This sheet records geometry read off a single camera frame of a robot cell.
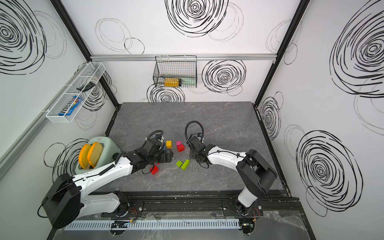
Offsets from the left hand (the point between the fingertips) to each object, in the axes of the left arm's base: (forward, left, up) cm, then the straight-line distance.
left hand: (167, 154), depth 84 cm
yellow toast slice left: (-8, +37, +13) cm, 40 cm away
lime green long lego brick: (-3, -10, -6) cm, 12 cm away
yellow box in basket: (+34, -1, +25) cm, 42 cm away
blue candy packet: (+11, +46, +26) cm, 54 cm away
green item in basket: (+34, -11, +26) cm, 44 cm away
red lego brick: (+8, -7, -7) cm, 12 cm away
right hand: (+4, -16, -4) cm, 17 cm away
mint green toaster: (-1, +30, +6) cm, 30 cm away
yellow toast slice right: (-7, +32, +12) cm, 35 cm away
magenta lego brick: (+11, -5, -6) cm, 14 cm away
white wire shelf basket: (+41, +49, +25) cm, 69 cm away
